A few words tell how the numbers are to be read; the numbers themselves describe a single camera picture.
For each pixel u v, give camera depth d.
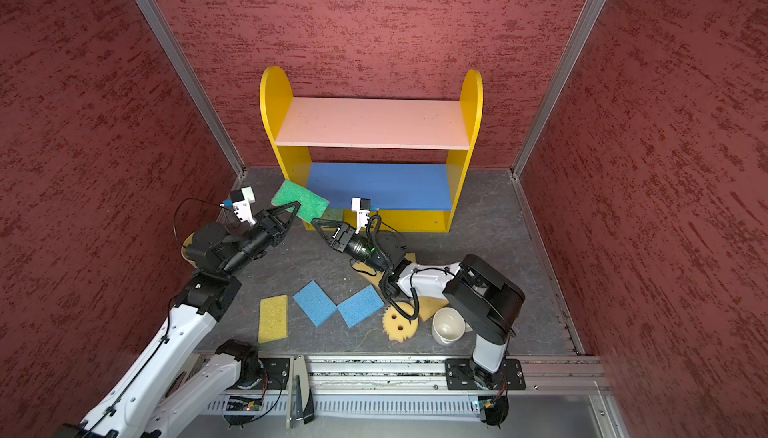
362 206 0.70
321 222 0.66
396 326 0.79
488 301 0.45
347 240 0.66
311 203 0.68
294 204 0.67
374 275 0.73
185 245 0.81
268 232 0.60
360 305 0.85
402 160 1.24
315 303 0.85
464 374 0.74
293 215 0.66
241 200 0.62
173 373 0.46
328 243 0.69
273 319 0.82
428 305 0.85
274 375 0.74
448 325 0.81
